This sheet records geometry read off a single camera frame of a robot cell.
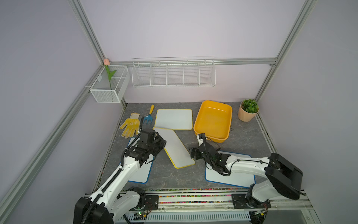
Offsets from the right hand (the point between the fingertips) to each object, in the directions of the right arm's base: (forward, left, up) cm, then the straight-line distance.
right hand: (194, 145), depth 85 cm
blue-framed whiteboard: (-15, +31, -9) cm, 36 cm away
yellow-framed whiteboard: (0, +10, -12) cm, 16 cm away
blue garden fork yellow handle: (+31, +34, -10) cm, 47 cm away
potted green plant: (+27, -41, +2) cm, 49 cm away
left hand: (-1, +16, +7) cm, 17 cm away
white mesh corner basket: (+32, +53, +21) cm, 66 cm away
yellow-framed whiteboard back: (+29, +13, -12) cm, 34 cm away
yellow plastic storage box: (+28, -18, -10) cm, 35 cm away
